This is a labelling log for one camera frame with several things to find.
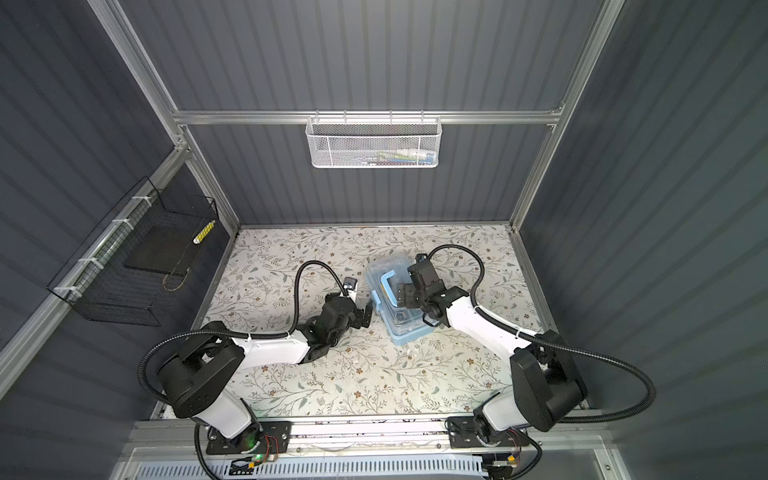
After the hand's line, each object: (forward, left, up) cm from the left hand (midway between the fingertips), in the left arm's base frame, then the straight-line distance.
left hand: (359, 298), depth 90 cm
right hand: (0, -18, +2) cm, 18 cm away
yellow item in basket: (+12, +41, +19) cm, 47 cm away
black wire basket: (+3, +53, +21) cm, 57 cm away
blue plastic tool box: (+7, -8, +3) cm, 11 cm away
